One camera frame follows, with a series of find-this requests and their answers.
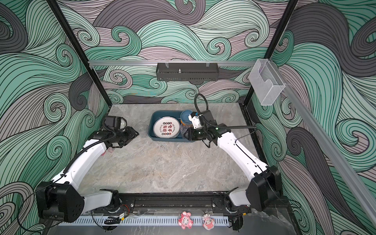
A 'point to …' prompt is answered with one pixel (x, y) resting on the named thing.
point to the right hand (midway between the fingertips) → (186, 135)
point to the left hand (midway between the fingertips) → (136, 133)
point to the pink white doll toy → (208, 223)
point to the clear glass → (183, 128)
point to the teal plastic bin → (153, 115)
